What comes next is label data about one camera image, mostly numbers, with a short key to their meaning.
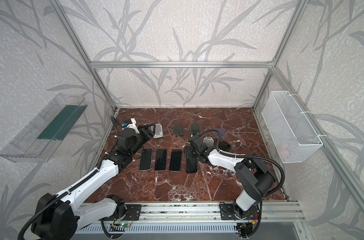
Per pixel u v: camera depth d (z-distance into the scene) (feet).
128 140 1.94
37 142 2.10
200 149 2.28
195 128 3.49
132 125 2.36
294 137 2.00
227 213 2.41
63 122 2.13
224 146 3.36
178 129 3.53
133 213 2.38
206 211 2.47
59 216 1.28
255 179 1.47
